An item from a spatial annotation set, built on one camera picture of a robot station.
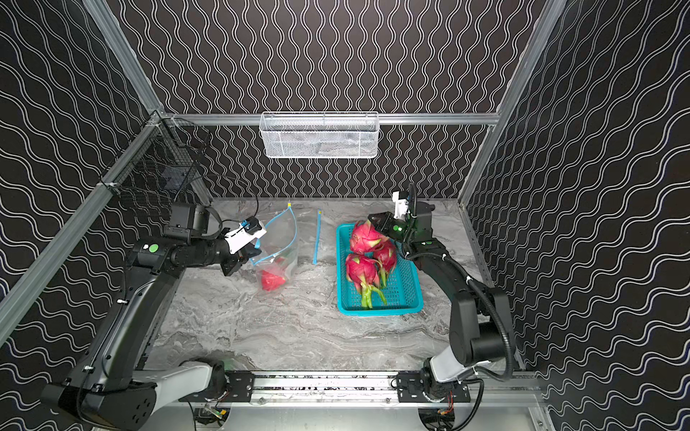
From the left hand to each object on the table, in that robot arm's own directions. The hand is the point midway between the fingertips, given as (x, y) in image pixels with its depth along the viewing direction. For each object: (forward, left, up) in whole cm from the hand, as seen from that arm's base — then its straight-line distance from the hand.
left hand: (261, 247), depth 69 cm
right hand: (+19, -28, -6) cm, 35 cm away
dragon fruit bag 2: (+14, -27, -11) cm, 33 cm away
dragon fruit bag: (+2, +3, -23) cm, 23 cm away
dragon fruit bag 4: (+6, -28, -20) cm, 35 cm away
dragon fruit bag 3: (+15, -35, -22) cm, 44 cm away
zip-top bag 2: (-1, -3, -8) cm, 8 cm away
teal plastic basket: (+6, -41, -28) cm, 50 cm away
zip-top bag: (+31, -5, -29) cm, 42 cm away
